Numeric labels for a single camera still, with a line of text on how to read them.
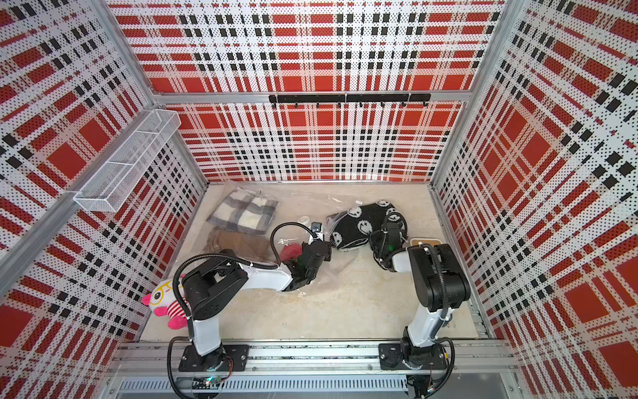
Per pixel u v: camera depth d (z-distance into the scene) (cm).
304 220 101
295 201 111
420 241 93
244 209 103
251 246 93
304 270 70
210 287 49
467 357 76
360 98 89
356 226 98
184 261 48
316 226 79
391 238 77
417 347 63
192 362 73
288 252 91
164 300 78
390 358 73
